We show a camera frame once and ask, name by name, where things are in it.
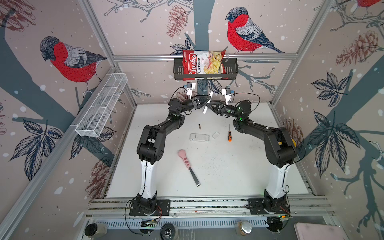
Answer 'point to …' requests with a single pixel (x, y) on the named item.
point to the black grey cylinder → (95, 229)
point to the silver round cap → (243, 228)
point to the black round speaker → (167, 231)
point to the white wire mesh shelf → (100, 104)
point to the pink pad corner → (310, 231)
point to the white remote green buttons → (205, 106)
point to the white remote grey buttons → (196, 137)
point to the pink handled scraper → (182, 153)
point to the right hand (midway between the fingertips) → (204, 108)
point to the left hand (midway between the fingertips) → (210, 99)
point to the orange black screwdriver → (229, 135)
